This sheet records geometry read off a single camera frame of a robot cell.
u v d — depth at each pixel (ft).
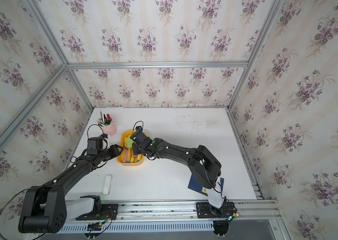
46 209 1.32
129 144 3.15
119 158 2.94
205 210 2.40
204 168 1.57
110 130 3.24
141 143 2.13
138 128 2.53
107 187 2.57
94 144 2.22
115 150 2.55
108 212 2.39
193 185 2.63
